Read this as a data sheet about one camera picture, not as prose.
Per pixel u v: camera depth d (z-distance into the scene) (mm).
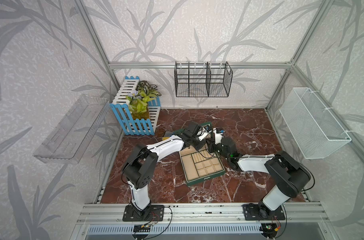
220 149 749
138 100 886
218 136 802
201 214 748
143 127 987
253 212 727
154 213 733
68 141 666
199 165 860
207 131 802
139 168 475
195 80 1074
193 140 755
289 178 461
